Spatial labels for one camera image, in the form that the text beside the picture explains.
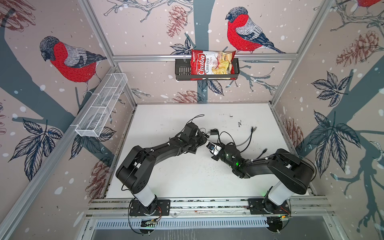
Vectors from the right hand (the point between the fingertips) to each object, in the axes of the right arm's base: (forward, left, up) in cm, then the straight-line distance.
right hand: (208, 144), depth 87 cm
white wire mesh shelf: (-2, +57, +24) cm, 62 cm away
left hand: (+2, 0, +3) cm, 4 cm away
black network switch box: (-7, +9, +8) cm, 14 cm away
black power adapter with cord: (+14, -4, -6) cm, 16 cm away
